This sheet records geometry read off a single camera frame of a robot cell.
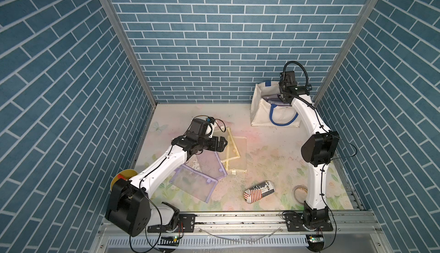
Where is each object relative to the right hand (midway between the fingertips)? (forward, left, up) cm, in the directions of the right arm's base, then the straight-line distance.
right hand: (285, 89), depth 94 cm
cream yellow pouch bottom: (-34, +23, -26) cm, 49 cm away
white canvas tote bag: (-9, +9, -8) cm, 15 cm away
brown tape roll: (-47, -7, -26) cm, 54 cm away
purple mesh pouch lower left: (-36, +39, -27) cm, 59 cm away
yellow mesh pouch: (-28, +29, -25) cm, 47 cm away
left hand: (-32, +32, -9) cm, 46 cm away
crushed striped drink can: (-49, +13, -22) cm, 56 cm away
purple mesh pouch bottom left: (-47, +46, -26) cm, 70 cm away
